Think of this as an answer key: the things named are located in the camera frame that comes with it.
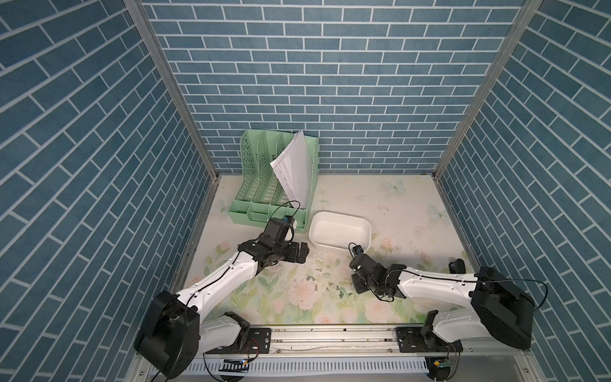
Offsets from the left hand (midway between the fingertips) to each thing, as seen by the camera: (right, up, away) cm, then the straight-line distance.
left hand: (303, 249), depth 84 cm
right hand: (+20, -12, +3) cm, 23 cm away
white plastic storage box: (+13, +5, +14) cm, 20 cm away
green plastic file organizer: (-21, +19, +25) cm, 38 cm away
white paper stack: (-4, +30, +7) cm, 31 cm away
